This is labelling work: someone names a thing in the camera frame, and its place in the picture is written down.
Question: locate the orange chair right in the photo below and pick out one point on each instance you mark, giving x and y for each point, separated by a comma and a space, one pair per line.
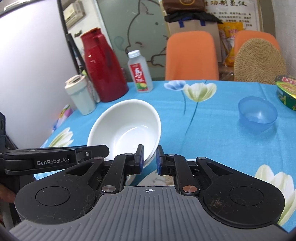
242, 36

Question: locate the brown paper bag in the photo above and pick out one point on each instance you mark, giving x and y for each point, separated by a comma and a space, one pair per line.
171, 6

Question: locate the white wall poster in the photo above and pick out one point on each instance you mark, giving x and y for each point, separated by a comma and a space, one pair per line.
244, 11

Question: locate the cardboard box blue handles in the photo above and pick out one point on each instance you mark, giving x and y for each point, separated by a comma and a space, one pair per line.
198, 25

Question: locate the blue floral tablecloth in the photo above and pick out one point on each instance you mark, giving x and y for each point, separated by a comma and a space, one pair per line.
212, 129

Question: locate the black cloth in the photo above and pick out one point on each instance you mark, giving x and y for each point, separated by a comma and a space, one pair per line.
191, 15

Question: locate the orange chair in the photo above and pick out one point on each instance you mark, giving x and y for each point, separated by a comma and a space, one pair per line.
191, 56
242, 36

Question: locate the black light stand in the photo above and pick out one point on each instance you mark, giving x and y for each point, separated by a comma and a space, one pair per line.
78, 61

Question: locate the orange chair left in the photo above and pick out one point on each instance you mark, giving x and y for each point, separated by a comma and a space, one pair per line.
191, 56

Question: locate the woven straw cushion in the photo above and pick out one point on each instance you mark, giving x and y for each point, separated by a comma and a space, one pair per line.
260, 61

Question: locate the red thermos jug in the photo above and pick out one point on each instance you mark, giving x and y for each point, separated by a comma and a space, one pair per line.
103, 67

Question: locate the left hand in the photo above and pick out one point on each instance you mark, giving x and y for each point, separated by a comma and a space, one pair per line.
6, 194

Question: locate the white ribbed bowl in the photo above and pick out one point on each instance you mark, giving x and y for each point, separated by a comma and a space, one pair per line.
124, 126

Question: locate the yellow snack bag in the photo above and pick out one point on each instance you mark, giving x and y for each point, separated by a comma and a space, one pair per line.
227, 32

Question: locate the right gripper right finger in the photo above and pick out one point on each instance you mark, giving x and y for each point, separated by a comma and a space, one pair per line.
176, 166

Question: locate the green instant noodle bowl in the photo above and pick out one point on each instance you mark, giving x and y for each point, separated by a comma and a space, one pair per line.
286, 90

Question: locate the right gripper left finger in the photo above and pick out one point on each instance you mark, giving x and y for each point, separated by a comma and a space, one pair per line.
122, 166

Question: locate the clear juice bottle red label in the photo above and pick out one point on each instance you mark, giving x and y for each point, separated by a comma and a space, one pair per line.
139, 71

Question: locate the white travel mug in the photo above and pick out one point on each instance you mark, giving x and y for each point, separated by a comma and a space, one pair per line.
77, 88

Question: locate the blue plastic bowl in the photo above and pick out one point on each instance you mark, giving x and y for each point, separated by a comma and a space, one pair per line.
257, 114

